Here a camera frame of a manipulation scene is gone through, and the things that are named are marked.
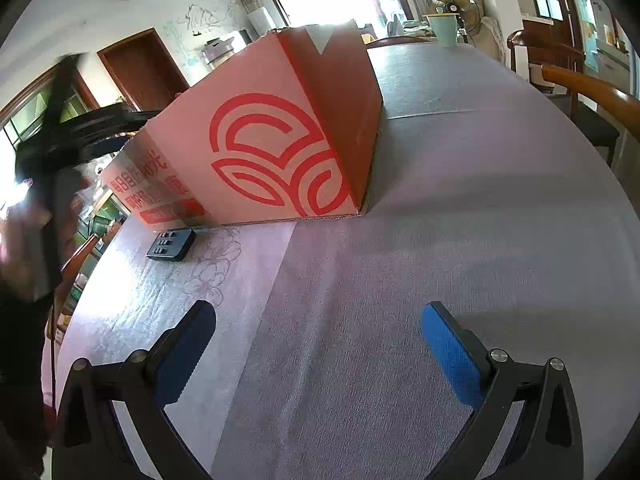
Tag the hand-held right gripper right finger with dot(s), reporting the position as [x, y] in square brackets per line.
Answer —
[450, 355]

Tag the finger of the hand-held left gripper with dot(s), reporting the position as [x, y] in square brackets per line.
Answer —
[115, 117]
[100, 146]

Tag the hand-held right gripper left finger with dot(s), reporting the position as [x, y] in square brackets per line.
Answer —
[185, 355]

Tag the printed cardboard box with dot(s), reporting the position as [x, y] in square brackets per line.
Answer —
[260, 135]

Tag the grey cloth desktop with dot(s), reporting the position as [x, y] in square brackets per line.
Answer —
[425, 220]

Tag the person's left hand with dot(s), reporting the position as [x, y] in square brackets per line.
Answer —
[20, 240]

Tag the brown wooden door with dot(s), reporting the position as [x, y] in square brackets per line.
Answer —
[142, 70]

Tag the wooden chair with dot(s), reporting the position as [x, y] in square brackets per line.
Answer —
[82, 265]

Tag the black button remote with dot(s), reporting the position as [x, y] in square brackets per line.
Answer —
[171, 245]

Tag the grey box appliance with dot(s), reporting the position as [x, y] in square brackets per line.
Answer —
[225, 50]

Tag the white standing air conditioner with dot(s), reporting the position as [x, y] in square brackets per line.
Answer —
[261, 22]

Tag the wooden armchair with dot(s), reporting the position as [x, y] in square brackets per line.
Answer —
[590, 95]
[540, 55]

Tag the standing electric fan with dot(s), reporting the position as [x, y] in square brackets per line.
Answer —
[455, 2]

